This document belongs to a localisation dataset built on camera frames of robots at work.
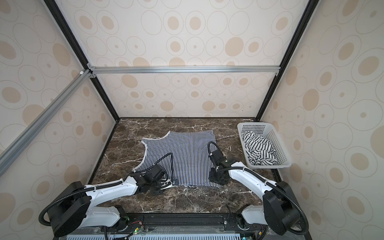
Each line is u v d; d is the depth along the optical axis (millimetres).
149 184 637
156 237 704
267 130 1056
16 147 531
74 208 410
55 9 683
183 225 743
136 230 709
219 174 776
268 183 452
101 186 489
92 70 899
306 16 708
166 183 729
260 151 946
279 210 412
